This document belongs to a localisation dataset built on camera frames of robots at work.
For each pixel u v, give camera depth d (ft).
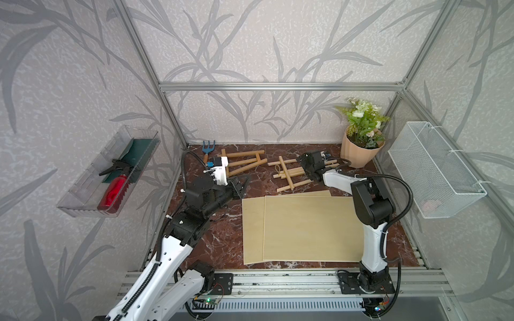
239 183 3.43
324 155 3.02
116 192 1.89
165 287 1.43
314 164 2.65
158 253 1.42
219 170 1.95
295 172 3.46
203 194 1.56
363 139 3.44
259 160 3.64
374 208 1.78
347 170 3.56
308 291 2.37
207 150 3.89
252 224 2.92
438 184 1.98
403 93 3.12
